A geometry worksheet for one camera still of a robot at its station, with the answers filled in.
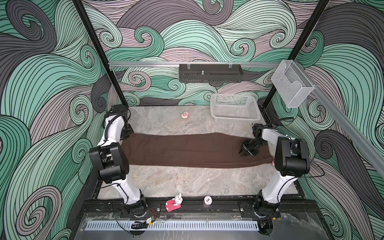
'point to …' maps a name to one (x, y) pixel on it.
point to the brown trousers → (218, 150)
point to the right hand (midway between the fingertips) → (240, 152)
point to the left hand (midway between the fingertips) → (124, 135)
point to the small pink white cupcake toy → (185, 115)
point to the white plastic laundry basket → (235, 108)
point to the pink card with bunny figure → (174, 203)
